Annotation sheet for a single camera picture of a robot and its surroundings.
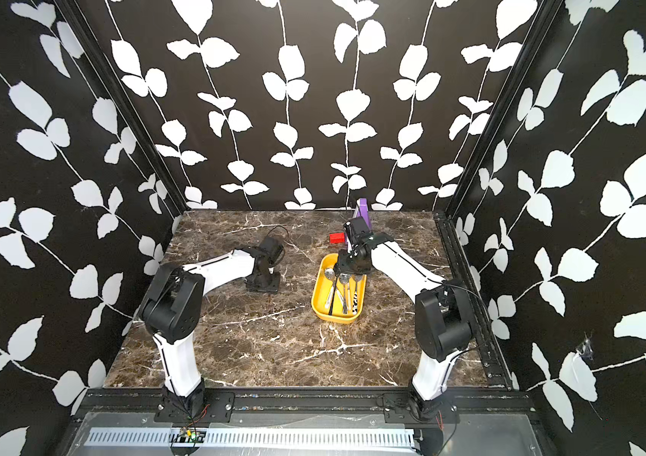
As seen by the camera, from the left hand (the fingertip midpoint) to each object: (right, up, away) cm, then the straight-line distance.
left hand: (272, 284), depth 97 cm
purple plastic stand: (+32, +26, +7) cm, 42 cm away
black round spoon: (+21, -4, -2) cm, 22 cm away
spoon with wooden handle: (+25, +2, +2) cm, 25 cm away
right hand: (+23, +8, -6) cm, 25 cm away
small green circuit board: (-16, -34, -26) cm, 46 cm away
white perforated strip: (-29, -34, -26) cm, 52 cm away
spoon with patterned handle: (+28, -7, -5) cm, 30 cm away
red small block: (+23, +16, +14) cm, 31 cm away
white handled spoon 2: (+27, -5, -2) cm, 27 cm away
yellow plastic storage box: (+22, -4, -2) cm, 23 cm away
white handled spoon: (+20, +2, +3) cm, 21 cm away
